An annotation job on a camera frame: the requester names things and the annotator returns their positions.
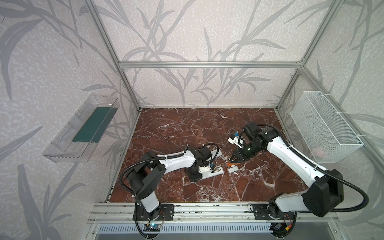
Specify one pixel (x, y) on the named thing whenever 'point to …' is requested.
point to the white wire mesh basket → (328, 138)
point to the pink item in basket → (320, 153)
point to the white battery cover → (233, 169)
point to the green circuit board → (152, 227)
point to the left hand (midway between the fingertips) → (196, 172)
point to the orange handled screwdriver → (229, 164)
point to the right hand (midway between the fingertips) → (232, 156)
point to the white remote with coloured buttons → (206, 172)
